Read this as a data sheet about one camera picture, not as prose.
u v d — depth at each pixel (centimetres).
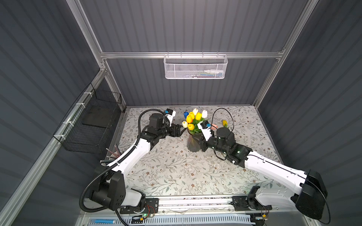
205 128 62
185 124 72
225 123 105
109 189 41
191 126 71
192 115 75
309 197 39
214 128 62
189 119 72
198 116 75
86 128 73
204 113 74
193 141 74
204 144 65
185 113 77
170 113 72
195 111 77
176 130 71
